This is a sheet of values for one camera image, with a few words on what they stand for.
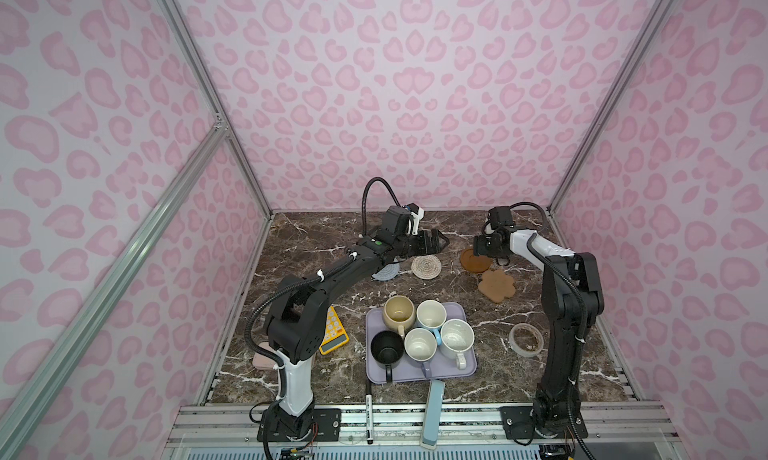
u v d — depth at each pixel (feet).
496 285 3.22
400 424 2.46
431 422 2.37
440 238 2.62
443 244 2.66
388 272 3.31
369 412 2.45
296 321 1.61
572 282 1.99
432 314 2.83
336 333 2.87
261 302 1.44
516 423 2.41
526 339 2.89
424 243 2.53
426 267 3.39
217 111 2.91
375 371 2.64
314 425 2.36
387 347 2.76
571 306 1.80
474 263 3.39
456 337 2.81
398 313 2.98
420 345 2.74
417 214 2.69
